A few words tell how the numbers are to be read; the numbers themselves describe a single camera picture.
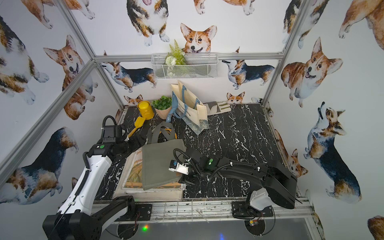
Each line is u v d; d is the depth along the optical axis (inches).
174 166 25.6
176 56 32.3
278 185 16.0
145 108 42.0
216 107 46.7
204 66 36.3
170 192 30.9
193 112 35.9
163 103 40.7
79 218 14.7
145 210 28.9
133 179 31.5
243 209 26.5
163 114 41.6
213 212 29.5
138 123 43.2
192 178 26.3
